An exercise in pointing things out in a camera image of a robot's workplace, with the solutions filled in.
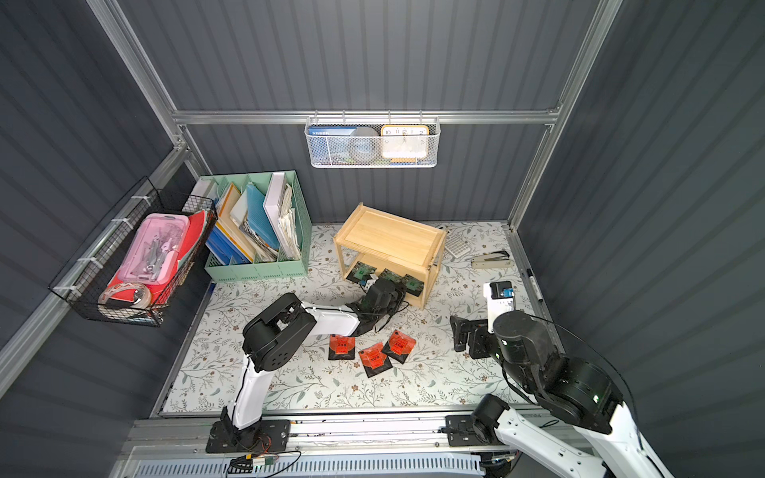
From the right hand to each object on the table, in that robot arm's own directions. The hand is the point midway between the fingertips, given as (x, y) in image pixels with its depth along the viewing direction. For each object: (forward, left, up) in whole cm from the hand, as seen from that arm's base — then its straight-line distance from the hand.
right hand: (476, 318), depth 62 cm
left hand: (+23, +12, -22) cm, 34 cm away
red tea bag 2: (+6, +16, -30) cm, 34 cm away
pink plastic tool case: (+16, +76, +2) cm, 78 cm away
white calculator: (+45, -6, -28) cm, 53 cm away
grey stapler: (+41, -22, -32) cm, 56 cm away
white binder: (+40, +56, -4) cm, 68 cm away
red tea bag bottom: (+2, +23, -30) cm, 38 cm away
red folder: (+6, +78, 0) cm, 79 cm away
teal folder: (+39, +61, -8) cm, 73 cm away
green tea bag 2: (+30, +20, -27) cm, 45 cm away
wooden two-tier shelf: (+28, +23, -9) cm, 37 cm away
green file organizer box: (+34, +71, -19) cm, 81 cm away
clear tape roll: (+4, +74, 0) cm, 74 cm away
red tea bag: (+5, +33, -29) cm, 45 cm away
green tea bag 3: (+25, +11, -26) cm, 38 cm away
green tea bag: (+31, +29, -27) cm, 51 cm away
